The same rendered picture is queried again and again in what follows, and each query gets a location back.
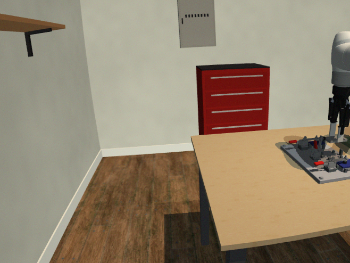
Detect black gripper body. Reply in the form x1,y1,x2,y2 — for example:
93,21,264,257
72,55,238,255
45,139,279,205
332,85,350,109

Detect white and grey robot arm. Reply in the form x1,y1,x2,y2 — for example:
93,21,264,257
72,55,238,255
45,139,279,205
331,31,350,87

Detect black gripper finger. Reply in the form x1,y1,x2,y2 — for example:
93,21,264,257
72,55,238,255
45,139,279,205
328,97,339,136
336,100,350,142

